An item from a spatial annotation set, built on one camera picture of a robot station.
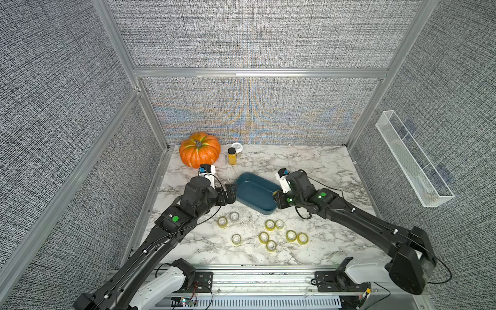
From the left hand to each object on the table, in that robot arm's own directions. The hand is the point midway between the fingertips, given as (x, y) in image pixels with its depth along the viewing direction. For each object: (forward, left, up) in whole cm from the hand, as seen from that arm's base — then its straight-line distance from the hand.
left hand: (231, 185), depth 71 cm
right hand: (+2, -17, -9) cm, 19 cm away
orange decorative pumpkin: (+34, +18, -15) cm, 41 cm away
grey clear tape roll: (0, 0, -27) cm, 27 cm away
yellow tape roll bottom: (-15, -16, -26) cm, 34 cm away
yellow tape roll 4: (-5, -21, -26) cm, 34 cm away
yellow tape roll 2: (-11, -1, -26) cm, 28 cm away
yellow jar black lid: (+32, +1, -20) cm, 38 cm away
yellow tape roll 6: (-11, -25, -27) cm, 38 cm away
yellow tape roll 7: (-12, -29, -26) cm, 41 cm away
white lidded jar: (+38, -3, -19) cm, 43 cm away
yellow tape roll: (-3, +6, -27) cm, 27 cm away
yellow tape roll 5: (-11, -13, -27) cm, 31 cm away
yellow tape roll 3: (-5, -16, -26) cm, 31 cm away
